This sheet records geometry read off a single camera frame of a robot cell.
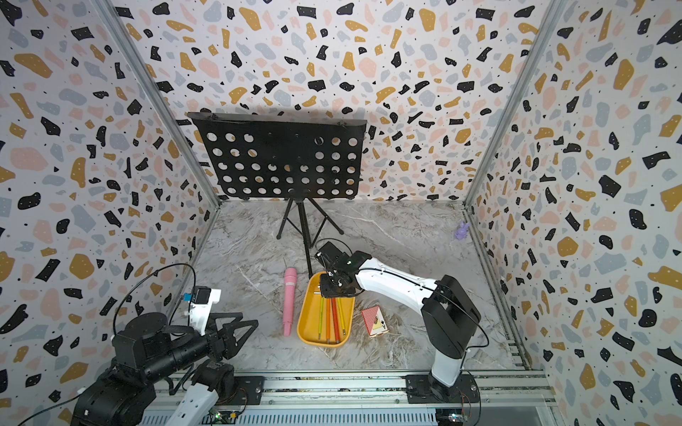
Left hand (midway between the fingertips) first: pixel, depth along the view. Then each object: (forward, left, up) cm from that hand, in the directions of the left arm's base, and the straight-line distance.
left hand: (250, 320), depth 60 cm
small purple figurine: (+44, -67, -23) cm, 84 cm away
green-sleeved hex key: (+11, -12, -27) cm, 32 cm away
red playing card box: (+9, -30, -26) cm, 40 cm away
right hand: (+15, -14, -18) cm, 28 cm away
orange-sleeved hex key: (+12, -15, -27) cm, 33 cm away
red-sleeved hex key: (+10, -17, -27) cm, 34 cm away
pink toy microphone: (+26, -1, -24) cm, 35 cm away
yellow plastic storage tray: (+10, -14, -27) cm, 32 cm away
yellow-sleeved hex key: (+11, -19, -27) cm, 35 cm away
